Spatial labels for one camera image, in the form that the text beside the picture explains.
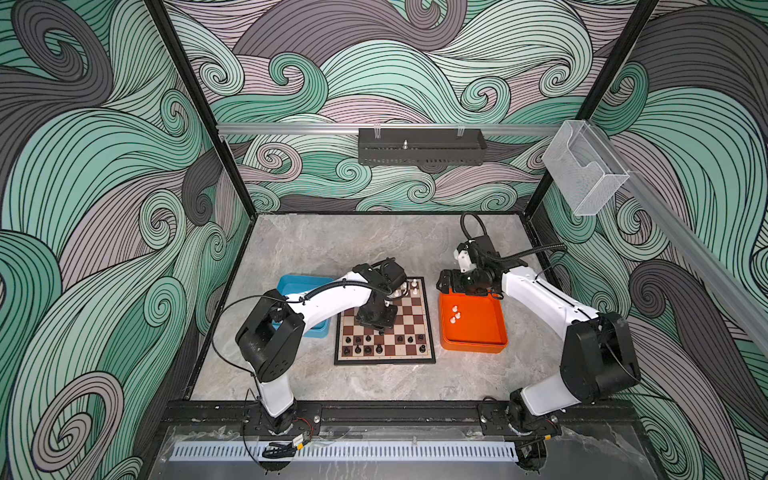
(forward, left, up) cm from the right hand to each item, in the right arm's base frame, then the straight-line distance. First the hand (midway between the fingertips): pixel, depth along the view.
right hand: (451, 285), depth 88 cm
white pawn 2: (-6, -2, -8) cm, 10 cm away
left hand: (-12, +20, -3) cm, 24 cm away
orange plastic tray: (-8, -7, -10) cm, 14 cm away
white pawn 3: (-8, -1, -8) cm, 11 cm away
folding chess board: (-14, +13, -7) cm, 20 cm away
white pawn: (-4, -2, -8) cm, 9 cm away
